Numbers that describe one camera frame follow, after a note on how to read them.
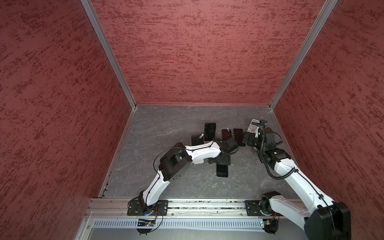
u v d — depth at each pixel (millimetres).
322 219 383
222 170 860
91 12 724
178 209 758
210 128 1059
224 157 799
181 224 775
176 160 574
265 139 604
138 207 656
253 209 739
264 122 709
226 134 1037
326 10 721
